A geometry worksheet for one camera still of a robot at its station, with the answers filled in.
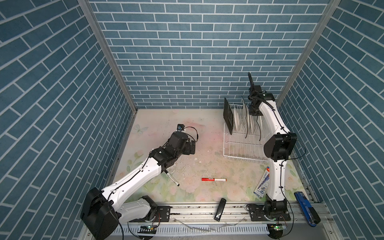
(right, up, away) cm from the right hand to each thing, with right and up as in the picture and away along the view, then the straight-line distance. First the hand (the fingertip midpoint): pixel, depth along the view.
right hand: (257, 110), depth 94 cm
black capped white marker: (-53, -39, -10) cm, 67 cm away
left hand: (-43, -18, -14) cm, 49 cm away
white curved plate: (-6, -6, -1) cm, 8 cm away
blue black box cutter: (+17, -52, -23) cm, 59 cm away
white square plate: (-2, -11, -6) cm, 12 cm away
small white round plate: (-13, -5, +4) cm, 14 cm away
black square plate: (-19, -3, -1) cm, 19 cm away
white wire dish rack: (-13, -23, +2) cm, 27 cm away
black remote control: (-26, -48, -21) cm, 58 cm away
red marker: (-29, -40, -10) cm, 51 cm away
